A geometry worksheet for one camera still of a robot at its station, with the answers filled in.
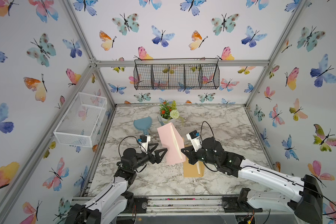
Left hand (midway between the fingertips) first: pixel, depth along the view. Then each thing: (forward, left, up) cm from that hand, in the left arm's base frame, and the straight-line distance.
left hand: (163, 147), depth 77 cm
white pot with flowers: (+27, -2, -2) cm, 28 cm away
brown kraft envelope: (-7, -16, -17) cm, 25 cm away
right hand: (-4, -10, +5) cm, 12 cm away
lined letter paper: (0, -8, +6) cm, 10 cm away
